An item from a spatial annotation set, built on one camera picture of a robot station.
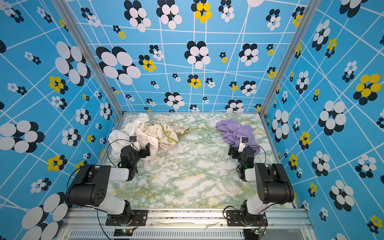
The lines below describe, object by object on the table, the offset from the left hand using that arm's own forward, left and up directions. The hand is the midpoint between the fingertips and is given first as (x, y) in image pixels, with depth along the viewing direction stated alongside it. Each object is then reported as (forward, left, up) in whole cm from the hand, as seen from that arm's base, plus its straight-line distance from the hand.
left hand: (142, 143), depth 93 cm
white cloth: (+2, +3, +11) cm, 11 cm away
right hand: (0, -62, -1) cm, 62 cm away
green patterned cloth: (+7, -14, +3) cm, 17 cm away
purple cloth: (+12, -60, -3) cm, 61 cm away
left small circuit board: (-45, +1, -10) cm, 47 cm away
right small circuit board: (-46, -61, -9) cm, 77 cm away
